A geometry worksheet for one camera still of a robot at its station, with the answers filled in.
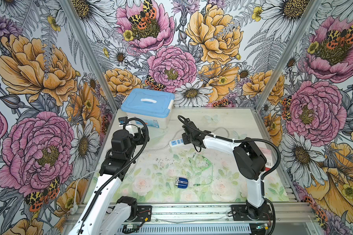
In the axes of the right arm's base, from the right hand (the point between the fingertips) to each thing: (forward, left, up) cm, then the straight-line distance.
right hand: (187, 138), depth 97 cm
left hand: (-9, +26, +21) cm, 34 cm away
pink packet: (-17, -47, -3) cm, 51 cm away
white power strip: (-1, +6, -3) cm, 7 cm away
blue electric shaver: (-27, +4, -3) cm, 27 cm away
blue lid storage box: (+21, +23, +11) cm, 33 cm away
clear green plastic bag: (+7, +21, -5) cm, 23 cm away
